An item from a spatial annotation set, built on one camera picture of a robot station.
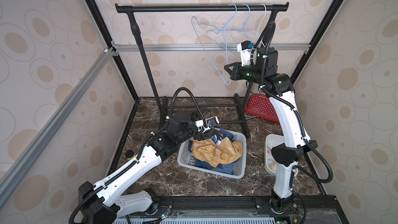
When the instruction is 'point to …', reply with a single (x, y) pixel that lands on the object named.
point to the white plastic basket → (186, 157)
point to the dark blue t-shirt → (226, 168)
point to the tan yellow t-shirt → (226, 151)
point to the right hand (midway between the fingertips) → (232, 65)
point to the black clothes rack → (163, 106)
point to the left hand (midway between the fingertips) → (212, 117)
